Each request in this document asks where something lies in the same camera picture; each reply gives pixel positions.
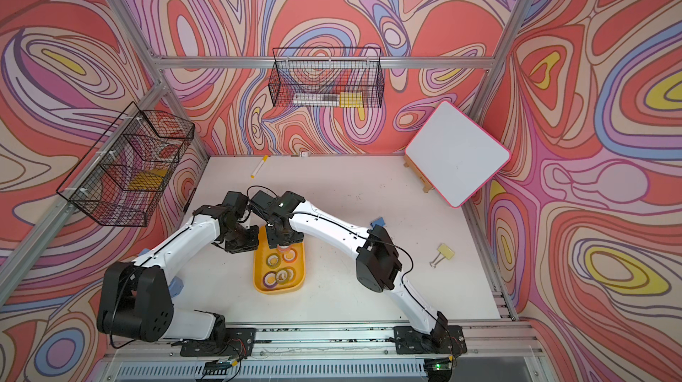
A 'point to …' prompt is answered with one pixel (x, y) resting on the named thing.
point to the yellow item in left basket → (150, 179)
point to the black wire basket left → (121, 180)
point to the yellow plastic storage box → (278, 270)
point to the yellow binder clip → (445, 251)
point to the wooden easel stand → (424, 183)
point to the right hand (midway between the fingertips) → (285, 247)
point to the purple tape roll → (270, 279)
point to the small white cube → (305, 154)
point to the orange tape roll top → (292, 274)
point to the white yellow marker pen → (259, 165)
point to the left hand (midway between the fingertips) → (259, 246)
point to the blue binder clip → (380, 221)
